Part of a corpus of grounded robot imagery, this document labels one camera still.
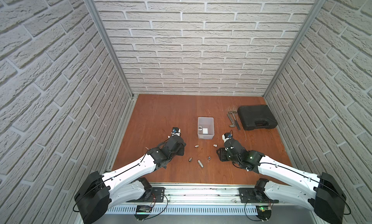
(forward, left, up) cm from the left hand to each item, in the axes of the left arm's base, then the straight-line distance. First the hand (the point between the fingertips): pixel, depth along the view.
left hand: (183, 141), depth 82 cm
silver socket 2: (+2, -20, -8) cm, 22 cm away
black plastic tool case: (+21, -52, -3) cm, 56 cm away
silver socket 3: (+16, -11, -8) cm, 21 cm away
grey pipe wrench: (+17, -35, -8) cm, 39 cm away
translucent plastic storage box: (+16, -16, -11) cm, 25 cm away
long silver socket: (-9, -10, -9) cm, 17 cm away
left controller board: (-32, +20, -13) cm, 40 cm away
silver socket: (+2, -8, -9) cm, 13 cm away
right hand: (-5, -21, -3) cm, 22 cm away
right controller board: (-33, -41, -10) cm, 53 cm away
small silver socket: (-6, -16, -8) cm, 19 cm away
